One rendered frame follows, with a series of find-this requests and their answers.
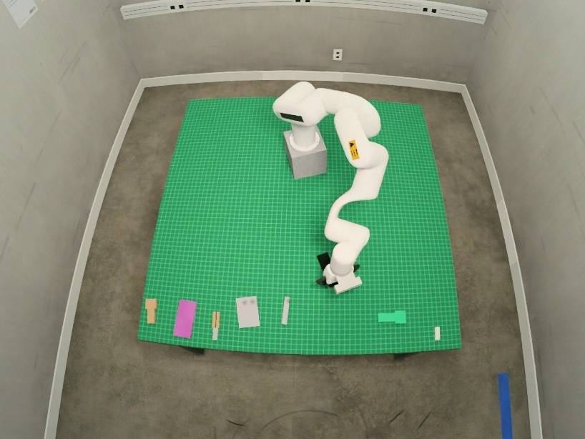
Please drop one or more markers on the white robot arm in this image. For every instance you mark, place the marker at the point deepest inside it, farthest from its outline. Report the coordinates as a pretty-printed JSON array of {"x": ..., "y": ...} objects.
[{"x": 355, "y": 121}]

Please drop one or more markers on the green work mat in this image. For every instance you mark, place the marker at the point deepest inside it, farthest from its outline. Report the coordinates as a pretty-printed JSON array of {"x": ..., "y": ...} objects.
[{"x": 233, "y": 223}]

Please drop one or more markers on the pink flat bar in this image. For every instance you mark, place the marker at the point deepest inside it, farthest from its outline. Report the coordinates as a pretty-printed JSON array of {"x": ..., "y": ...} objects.
[{"x": 185, "y": 319}]

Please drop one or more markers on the black rectangular strip with white label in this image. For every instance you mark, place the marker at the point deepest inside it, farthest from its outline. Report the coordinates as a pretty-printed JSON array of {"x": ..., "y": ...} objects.
[{"x": 324, "y": 260}]

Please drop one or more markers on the tan stepped block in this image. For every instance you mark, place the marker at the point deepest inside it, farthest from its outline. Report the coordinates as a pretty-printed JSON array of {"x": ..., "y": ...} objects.
[{"x": 151, "y": 306}]

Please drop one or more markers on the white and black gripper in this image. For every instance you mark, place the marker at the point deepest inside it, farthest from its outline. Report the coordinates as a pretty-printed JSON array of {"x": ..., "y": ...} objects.
[{"x": 329, "y": 277}]

